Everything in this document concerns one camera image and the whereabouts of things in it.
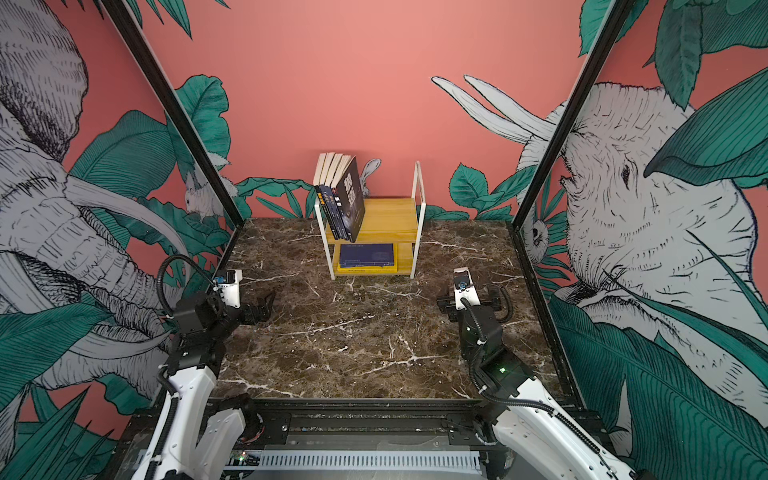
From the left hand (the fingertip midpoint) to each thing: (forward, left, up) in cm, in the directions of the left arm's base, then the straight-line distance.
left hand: (257, 287), depth 78 cm
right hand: (-4, -53, +8) cm, 54 cm away
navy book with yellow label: (+20, -28, -13) cm, 37 cm away
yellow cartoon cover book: (+21, -41, -17) cm, 49 cm away
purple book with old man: (+16, -20, +16) cm, 30 cm away
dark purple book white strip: (+20, -25, +13) cm, 35 cm away
